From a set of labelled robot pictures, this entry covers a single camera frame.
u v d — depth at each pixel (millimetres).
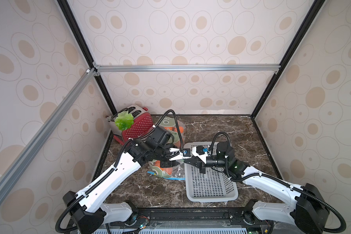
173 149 594
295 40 794
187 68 909
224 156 559
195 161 646
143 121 947
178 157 547
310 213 398
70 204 372
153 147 505
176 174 876
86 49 816
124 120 899
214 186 834
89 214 385
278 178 936
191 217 745
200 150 579
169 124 1035
